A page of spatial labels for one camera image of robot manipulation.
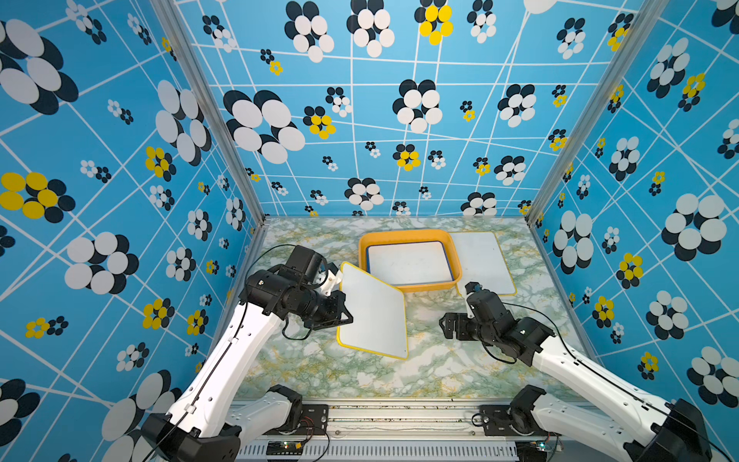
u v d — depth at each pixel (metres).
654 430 0.39
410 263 1.05
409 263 1.05
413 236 1.12
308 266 0.54
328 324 0.59
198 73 0.79
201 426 0.36
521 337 0.55
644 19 0.69
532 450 0.70
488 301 0.60
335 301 0.60
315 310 0.56
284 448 0.72
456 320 0.71
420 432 0.72
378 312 0.88
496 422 0.72
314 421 0.73
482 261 1.06
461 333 0.70
